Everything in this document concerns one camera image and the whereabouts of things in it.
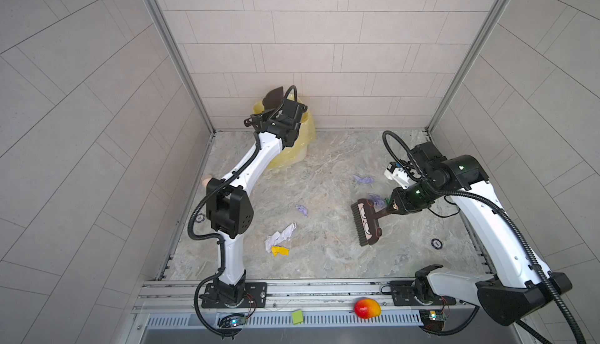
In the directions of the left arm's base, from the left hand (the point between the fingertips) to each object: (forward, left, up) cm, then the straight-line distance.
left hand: (254, 113), depth 80 cm
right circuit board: (-57, -56, -30) cm, 85 cm away
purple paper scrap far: (-9, -43, -29) cm, 52 cm away
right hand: (-32, -42, -7) cm, 54 cm away
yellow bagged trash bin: (-4, -11, -20) cm, 23 cm away
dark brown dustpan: (+6, -6, +1) cm, 9 cm away
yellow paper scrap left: (-38, -9, -28) cm, 48 cm away
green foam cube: (-56, -16, -29) cm, 65 cm away
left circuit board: (-57, +2, -27) cm, 63 cm away
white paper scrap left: (-35, -6, -29) cm, 46 cm away
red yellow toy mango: (-54, -37, -26) cm, 70 cm away
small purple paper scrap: (-22, -17, -29) cm, 40 cm away
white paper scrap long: (-33, -8, -29) cm, 45 cm away
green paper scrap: (-31, -41, -3) cm, 52 cm away
